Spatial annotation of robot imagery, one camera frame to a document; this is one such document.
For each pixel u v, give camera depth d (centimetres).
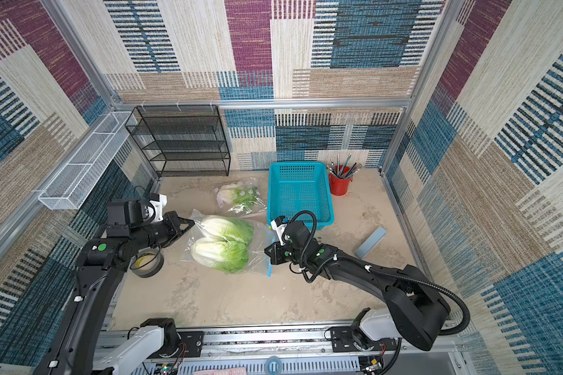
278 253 71
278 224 75
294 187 115
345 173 108
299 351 73
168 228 61
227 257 76
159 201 65
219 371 69
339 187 111
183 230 65
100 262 45
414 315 42
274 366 70
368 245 92
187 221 69
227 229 80
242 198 102
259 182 111
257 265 81
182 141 109
